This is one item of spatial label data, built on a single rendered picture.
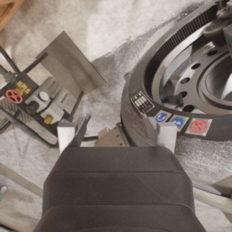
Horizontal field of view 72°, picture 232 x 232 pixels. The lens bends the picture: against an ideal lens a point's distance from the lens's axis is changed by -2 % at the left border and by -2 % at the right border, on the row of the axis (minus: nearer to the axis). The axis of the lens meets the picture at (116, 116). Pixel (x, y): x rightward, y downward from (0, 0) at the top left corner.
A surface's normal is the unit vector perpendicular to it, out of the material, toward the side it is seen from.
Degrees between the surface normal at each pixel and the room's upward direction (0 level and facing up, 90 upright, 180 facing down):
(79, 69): 0
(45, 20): 0
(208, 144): 82
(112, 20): 0
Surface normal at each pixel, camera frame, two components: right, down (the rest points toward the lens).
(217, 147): -0.66, -0.51
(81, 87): -0.11, 0.65
